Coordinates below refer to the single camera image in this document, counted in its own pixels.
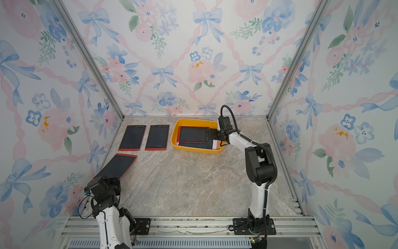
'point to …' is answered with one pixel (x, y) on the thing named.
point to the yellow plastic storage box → (195, 123)
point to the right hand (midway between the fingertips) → (214, 131)
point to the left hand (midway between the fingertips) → (117, 173)
